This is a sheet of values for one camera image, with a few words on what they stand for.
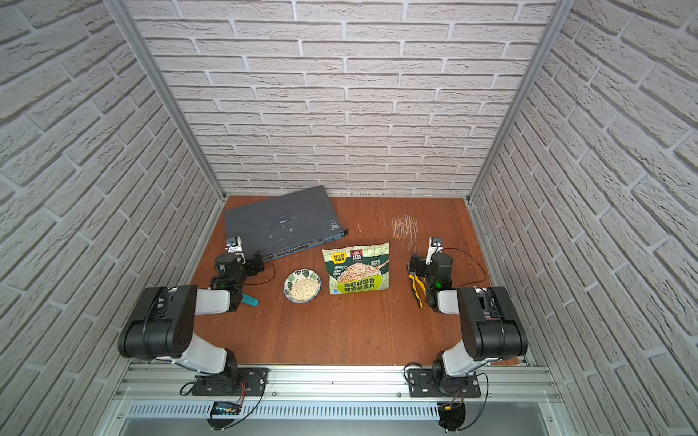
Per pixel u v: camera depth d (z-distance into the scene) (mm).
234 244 812
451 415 695
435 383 670
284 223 1047
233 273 740
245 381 728
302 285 878
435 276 724
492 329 454
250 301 870
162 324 455
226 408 710
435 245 811
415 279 922
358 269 832
